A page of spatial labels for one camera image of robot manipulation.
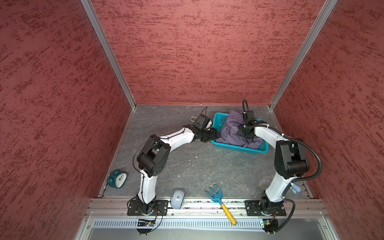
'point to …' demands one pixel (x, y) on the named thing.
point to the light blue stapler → (296, 189)
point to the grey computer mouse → (177, 199)
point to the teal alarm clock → (117, 179)
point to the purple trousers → (229, 126)
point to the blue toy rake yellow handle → (217, 196)
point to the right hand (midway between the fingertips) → (240, 135)
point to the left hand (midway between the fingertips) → (217, 139)
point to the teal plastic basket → (219, 119)
